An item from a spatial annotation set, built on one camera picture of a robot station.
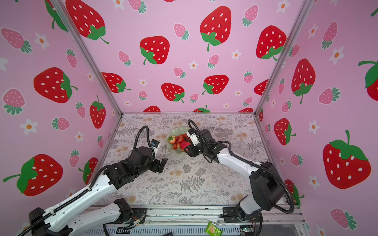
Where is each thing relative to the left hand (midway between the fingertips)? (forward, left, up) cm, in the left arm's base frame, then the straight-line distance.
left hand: (160, 155), depth 76 cm
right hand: (+8, -13, -4) cm, 16 cm away
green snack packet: (-31, -27, -17) cm, 44 cm away
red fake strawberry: (+9, -12, -3) cm, 16 cm away
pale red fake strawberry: (+18, -3, -10) cm, 21 cm away
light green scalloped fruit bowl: (+28, -4, -15) cm, 32 cm away
